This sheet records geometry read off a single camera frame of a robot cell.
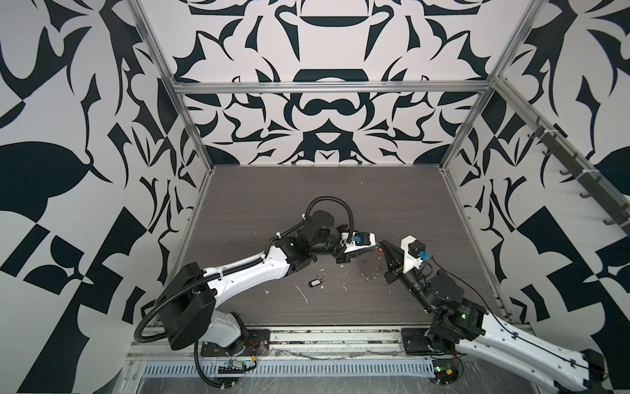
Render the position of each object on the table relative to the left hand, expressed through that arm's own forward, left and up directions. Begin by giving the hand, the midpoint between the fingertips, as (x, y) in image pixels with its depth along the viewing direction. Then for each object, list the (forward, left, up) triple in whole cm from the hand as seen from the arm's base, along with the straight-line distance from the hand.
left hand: (367, 234), depth 72 cm
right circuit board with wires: (-33, -21, -25) cm, 46 cm away
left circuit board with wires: (-28, +39, -24) cm, 54 cm away
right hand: (-3, -3, +1) cm, 4 cm away
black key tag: (-5, +15, -23) cm, 29 cm away
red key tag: (-4, -3, -2) cm, 6 cm away
